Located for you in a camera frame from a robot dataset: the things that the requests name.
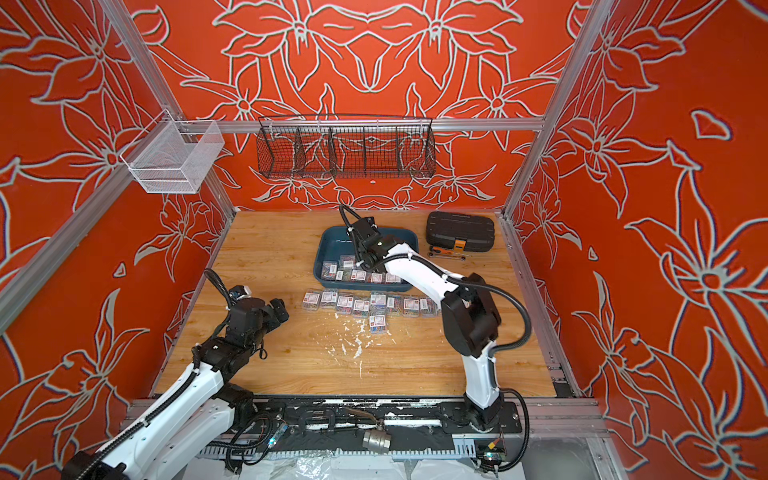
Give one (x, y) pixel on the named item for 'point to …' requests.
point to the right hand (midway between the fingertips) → (369, 251)
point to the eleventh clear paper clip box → (377, 324)
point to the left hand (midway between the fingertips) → (272, 305)
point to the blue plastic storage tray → (329, 244)
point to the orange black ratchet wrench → (440, 252)
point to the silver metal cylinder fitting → (376, 441)
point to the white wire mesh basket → (179, 158)
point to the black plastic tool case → (460, 231)
